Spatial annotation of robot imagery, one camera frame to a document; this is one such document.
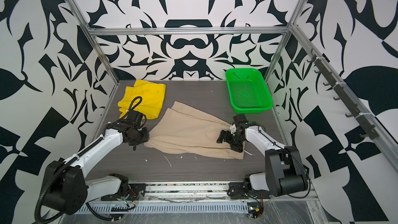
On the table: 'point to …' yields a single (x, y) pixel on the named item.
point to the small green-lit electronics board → (254, 209)
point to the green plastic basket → (250, 92)
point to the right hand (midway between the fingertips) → (225, 142)
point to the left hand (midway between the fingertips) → (147, 135)
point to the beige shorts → (184, 130)
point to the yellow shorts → (153, 96)
